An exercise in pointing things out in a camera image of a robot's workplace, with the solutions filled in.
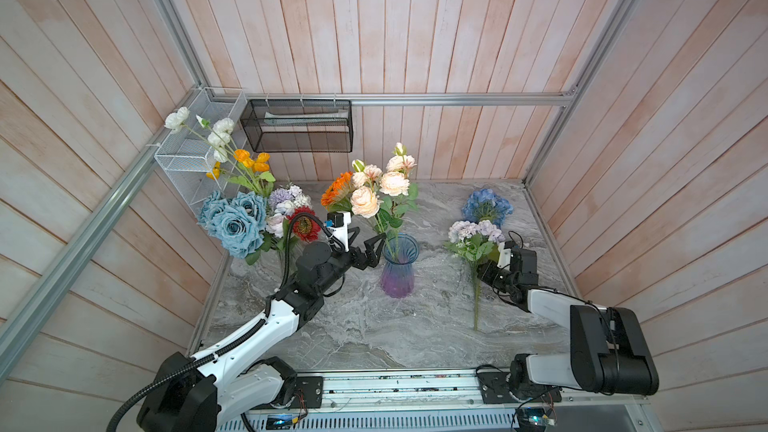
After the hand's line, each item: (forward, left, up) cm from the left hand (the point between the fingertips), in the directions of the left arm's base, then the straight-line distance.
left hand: (373, 237), depth 75 cm
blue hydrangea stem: (+25, -39, -17) cm, 49 cm away
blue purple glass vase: (-1, -7, -7) cm, 10 cm away
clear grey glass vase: (-7, +20, +2) cm, 21 cm away
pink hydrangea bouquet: (+6, -31, -12) cm, 34 cm away
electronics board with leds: (-36, -40, -25) cm, 59 cm away
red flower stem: (+1, +17, +4) cm, 18 cm away
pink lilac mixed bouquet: (+7, +23, +6) cm, 25 cm away
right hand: (+4, -33, -21) cm, 40 cm away
